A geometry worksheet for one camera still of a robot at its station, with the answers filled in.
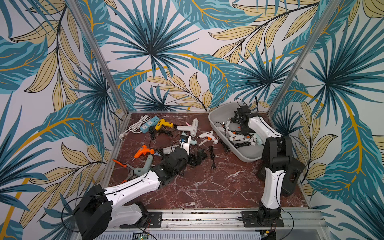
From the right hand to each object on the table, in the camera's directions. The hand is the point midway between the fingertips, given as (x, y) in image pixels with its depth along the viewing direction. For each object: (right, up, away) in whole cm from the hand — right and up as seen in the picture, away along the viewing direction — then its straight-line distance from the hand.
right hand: (253, 128), depth 97 cm
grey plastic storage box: (-3, -13, 0) cm, 14 cm away
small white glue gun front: (-19, -1, +9) cm, 21 cm away
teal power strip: (-73, +1, +9) cm, 74 cm away
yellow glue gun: (-62, +5, +13) cm, 64 cm away
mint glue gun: (-39, -9, +4) cm, 41 cm away
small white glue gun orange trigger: (-29, -5, +6) cm, 30 cm away
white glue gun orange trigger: (-11, -6, +3) cm, 13 cm away
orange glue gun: (-71, -14, -2) cm, 72 cm away
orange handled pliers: (-77, -25, -8) cm, 81 cm away
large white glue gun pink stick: (-40, -1, +7) cm, 40 cm away
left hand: (-38, -11, -19) cm, 44 cm away
